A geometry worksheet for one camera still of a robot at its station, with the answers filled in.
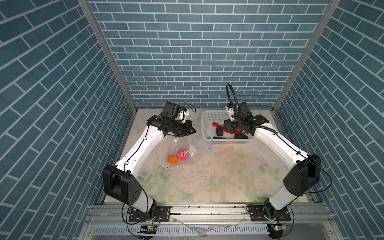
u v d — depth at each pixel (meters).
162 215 0.73
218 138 1.01
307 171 0.44
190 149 0.91
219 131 1.00
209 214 0.76
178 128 0.65
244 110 0.63
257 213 0.74
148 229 0.72
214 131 1.07
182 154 0.88
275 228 0.72
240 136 1.00
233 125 0.74
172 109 0.60
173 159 0.88
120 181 0.40
